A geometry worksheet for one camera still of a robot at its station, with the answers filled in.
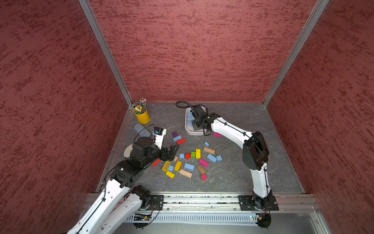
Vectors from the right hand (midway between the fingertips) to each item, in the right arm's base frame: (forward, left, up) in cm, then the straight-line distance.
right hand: (198, 125), depth 93 cm
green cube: (-17, +4, -9) cm, 19 cm away
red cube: (-17, +8, -9) cm, 21 cm away
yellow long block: (-23, +14, -10) cm, 29 cm away
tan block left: (-19, +15, -8) cm, 26 cm away
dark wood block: (-25, 0, -10) cm, 27 cm away
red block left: (-21, +27, -9) cm, 36 cm away
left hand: (-21, +16, +12) cm, 29 cm away
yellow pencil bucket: (+11, +40, 0) cm, 41 cm away
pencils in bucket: (+14, +40, +3) cm, 42 cm away
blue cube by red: (-17, +12, -10) cm, 23 cm away
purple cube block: (0, +17, -10) cm, 19 cm away
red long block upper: (-6, +12, -10) cm, 17 cm away
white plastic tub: (0, +6, -4) cm, 8 cm away
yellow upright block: (-15, +1, -10) cm, 18 cm away
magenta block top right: (-20, -7, +21) cm, 30 cm away
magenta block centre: (-21, -2, -12) cm, 24 cm away
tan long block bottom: (-28, +9, -10) cm, 31 cm away
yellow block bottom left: (-28, +18, -9) cm, 35 cm away
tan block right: (-13, -6, -10) cm, 18 cm away
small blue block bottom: (-25, +18, -9) cm, 32 cm away
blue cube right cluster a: (-19, -12, -10) cm, 25 cm away
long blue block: (-4, +15, -9) cm, 18 cm away
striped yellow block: (-24, +21, -8) cm, 32 cm away
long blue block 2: (-18, -8, -10) cm, 22 cm away
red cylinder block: (-30, -2, -11) cm, 32 cm away
